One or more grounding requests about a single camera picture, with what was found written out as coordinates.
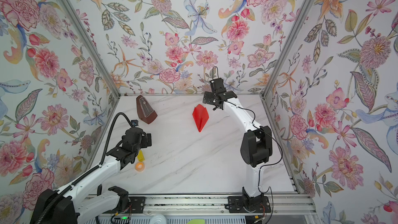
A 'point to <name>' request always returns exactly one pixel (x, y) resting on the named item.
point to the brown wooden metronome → (145, 112)
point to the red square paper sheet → (200, 116)
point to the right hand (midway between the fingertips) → (212, 98)
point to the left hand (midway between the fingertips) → (143, 135)
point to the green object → (196, 221)
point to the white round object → (158, 219)
